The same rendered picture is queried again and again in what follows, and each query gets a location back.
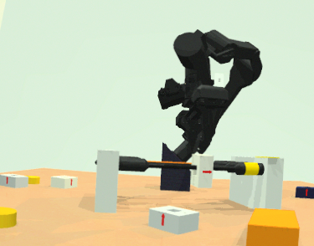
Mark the white block with red mark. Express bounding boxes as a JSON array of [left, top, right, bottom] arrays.
[[0, 174, 28, 189]]

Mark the yellow disc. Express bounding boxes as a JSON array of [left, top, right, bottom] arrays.
[[26, 176, 40, 184], [0, 207, 17, 228]]

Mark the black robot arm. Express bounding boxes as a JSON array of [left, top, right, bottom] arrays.
[[157, 29, 263, 163]]

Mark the white box with red mark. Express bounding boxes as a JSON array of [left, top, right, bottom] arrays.
[[50, 176, 78, 189]]

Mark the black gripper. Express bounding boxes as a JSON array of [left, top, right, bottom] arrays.
[[176, 73, 228, 153]]

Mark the white rectangular block with red arrow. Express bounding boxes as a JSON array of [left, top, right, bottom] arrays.
[[148, 206, 199, 235]]

